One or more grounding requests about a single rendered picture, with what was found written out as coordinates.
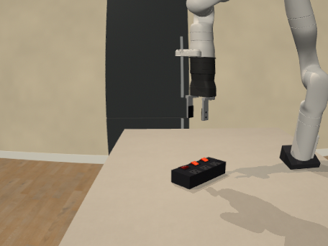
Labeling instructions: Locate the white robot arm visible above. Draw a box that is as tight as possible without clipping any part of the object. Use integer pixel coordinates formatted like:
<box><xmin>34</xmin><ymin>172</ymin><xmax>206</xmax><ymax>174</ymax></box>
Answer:
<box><xmin>186</xmin><ymin>0</ymin><xmax>328</xmax><ymax>161</ymax></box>

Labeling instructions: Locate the black power strip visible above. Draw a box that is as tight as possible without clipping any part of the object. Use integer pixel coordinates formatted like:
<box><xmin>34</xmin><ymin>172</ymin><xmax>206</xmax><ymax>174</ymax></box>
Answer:
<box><xmin>171</xmin><ymin>157</ymin><xmax>226</xmax><ymax>189</ymax></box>

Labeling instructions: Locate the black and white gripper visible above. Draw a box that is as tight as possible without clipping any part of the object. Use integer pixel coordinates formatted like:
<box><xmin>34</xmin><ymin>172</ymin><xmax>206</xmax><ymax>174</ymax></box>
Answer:
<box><xmin>176</xmin><ymin>40</ymin><xmax>217</xmax><ymax>121</ymax></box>

